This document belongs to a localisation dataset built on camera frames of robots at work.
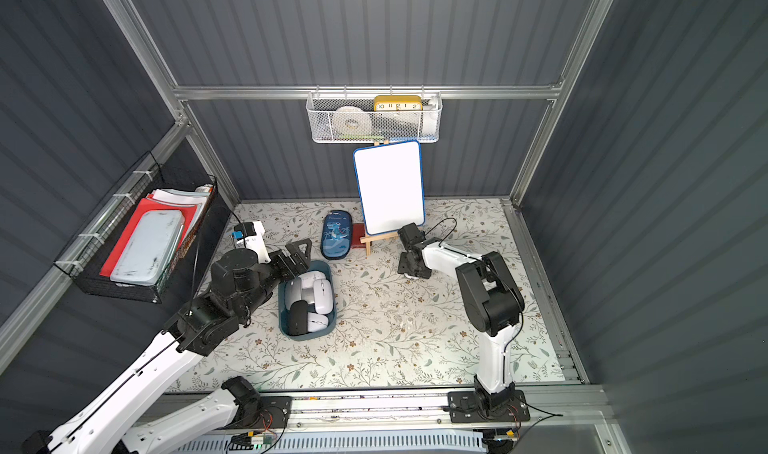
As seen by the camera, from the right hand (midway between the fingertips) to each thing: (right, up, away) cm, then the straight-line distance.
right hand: (415, 265), depth 99 cm
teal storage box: (-29, -1, -5) cm, 29 cm away
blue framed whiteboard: (-9, +26, -8) cm, 29 cm away
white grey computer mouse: (-36, -6, -8) cm, 37 cm away
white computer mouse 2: (-30, -15, -13) cm, 36 cm away
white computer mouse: (-29, -8, -9) cm, 32 cm away
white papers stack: (-60, +21, -20) cm, 67 cm away
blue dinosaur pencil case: (-28, +10, +6) cm, 30 cm away
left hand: (-30, +8, -33) cm, 45 cm away
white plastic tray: (-63, +6, -34) cm, 72 cm away
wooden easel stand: (-16, +9, 0) cm, 18 cm away
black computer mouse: (-35, -14, -13) cm, 40 cm away
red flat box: (-21, +11, +10) cm, 26 cm away
